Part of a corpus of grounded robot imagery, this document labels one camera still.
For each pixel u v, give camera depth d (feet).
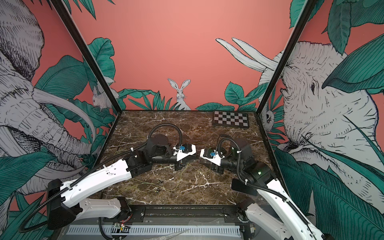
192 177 2.88
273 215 1.82
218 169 1.82
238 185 2.76
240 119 3.74
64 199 1.29
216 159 1.73
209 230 2.30
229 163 1.79
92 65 2.98
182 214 2.46
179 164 1.85
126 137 3.42
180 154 1.78
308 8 2.27
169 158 1.78
